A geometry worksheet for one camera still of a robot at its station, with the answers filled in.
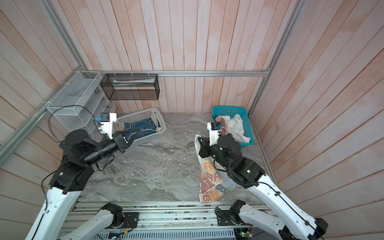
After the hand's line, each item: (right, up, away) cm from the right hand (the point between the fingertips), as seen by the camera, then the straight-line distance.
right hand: (199, 136), depth 63 cm
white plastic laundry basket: (-29, +14, +46) cm, 56 cm away
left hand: (-23, +1, -8) cm, 25 cm away
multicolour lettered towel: (+7, -21, +4) cm, 22 cm away
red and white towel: (+20, +9, +44) cm, 49 cm away
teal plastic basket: (+29, +17, +51) cm, 62 cm away
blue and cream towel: (-37, +5, +47) cm, 60 cm away
